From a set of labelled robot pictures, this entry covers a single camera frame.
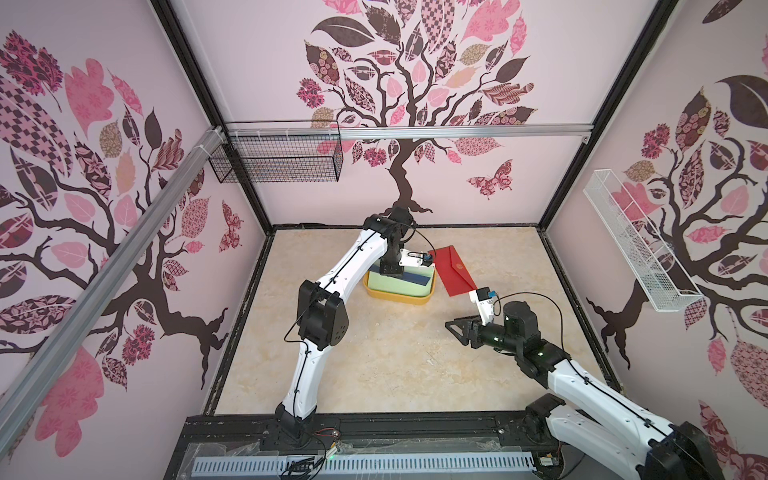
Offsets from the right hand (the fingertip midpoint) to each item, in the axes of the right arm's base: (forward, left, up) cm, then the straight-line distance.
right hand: (450, 327), depth 79 cm
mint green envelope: (+20, +16, -8) cm, 26 cm away
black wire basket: (+92, +70, -5) cm, 116 cm away
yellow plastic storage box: (+15, +12, -9) cm, 22 cm away
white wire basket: (+8, -52, +13) cm, 54 cm away
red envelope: (+28, -7, -12) cm, 31 cm away
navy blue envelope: (+20, +8, -5) cm, 22 cm away
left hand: (+20, +17, +1) cm, 26 cm away
